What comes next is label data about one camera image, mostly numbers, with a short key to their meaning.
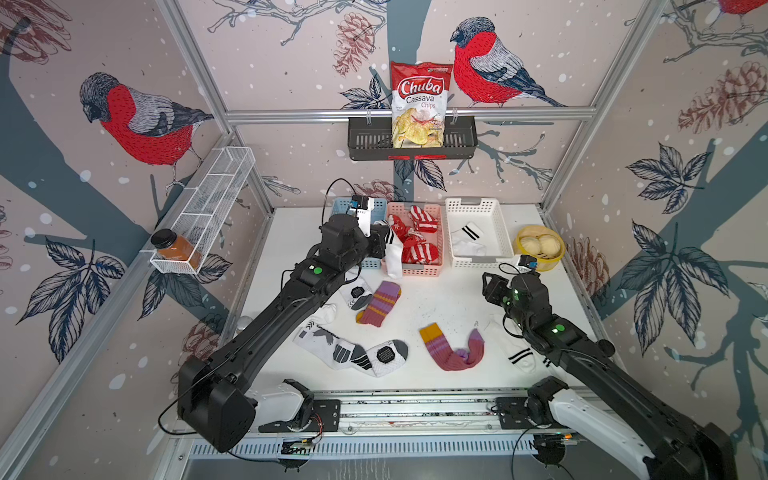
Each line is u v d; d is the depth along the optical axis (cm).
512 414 73
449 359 81
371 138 95
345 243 55
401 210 114
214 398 37
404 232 110
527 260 69
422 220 110
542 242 103
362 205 63
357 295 94
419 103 85
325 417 73
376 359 82
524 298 58
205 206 80
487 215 118
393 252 85
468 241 110
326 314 90
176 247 60
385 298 94
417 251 104
